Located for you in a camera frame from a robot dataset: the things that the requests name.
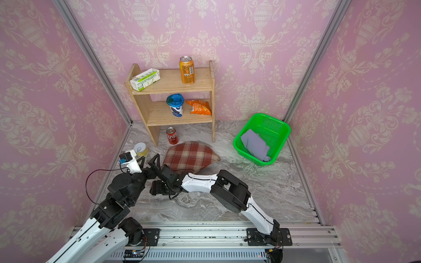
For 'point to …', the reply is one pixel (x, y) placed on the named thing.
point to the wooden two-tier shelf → (155, 114)
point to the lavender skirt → (256, 146)
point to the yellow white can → (141, 149)
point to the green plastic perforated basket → (273, 132)
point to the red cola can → (172, 135)
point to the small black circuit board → (134, 253)
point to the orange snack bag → (199, 107)
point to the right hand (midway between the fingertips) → (155, 192)
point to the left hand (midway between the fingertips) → (154, 157)
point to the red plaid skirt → (189, 156)
